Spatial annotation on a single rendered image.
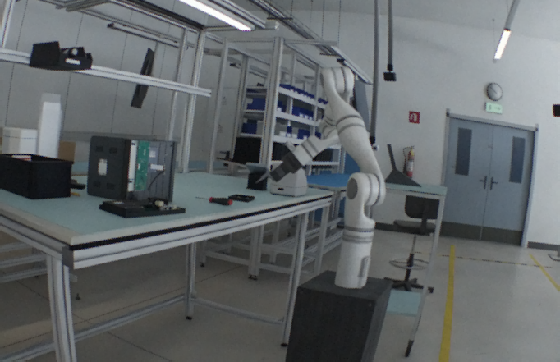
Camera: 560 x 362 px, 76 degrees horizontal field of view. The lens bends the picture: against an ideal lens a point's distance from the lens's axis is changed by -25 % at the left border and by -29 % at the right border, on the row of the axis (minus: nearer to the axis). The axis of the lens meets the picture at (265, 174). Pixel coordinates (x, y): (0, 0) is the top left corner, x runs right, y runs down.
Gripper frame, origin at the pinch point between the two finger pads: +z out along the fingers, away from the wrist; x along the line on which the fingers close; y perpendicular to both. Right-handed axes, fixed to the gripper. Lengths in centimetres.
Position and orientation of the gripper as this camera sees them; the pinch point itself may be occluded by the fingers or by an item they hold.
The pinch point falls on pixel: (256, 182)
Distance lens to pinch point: 185.7
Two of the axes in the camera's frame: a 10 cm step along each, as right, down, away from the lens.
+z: -7.7, 6.2, 1.3
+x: 1.2, -0.6, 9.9
